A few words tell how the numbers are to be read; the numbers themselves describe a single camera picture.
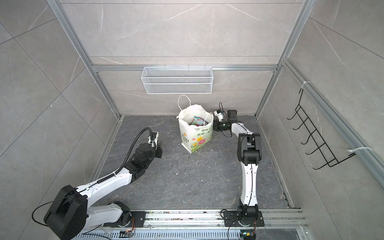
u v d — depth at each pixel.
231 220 0.73
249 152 0.62
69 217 0.40
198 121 0.96
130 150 0.58
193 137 0.87
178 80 1.01
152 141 0.70
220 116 0.98
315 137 0.67
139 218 0.73
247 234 0.70
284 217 0.75
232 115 0.90
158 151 0.74
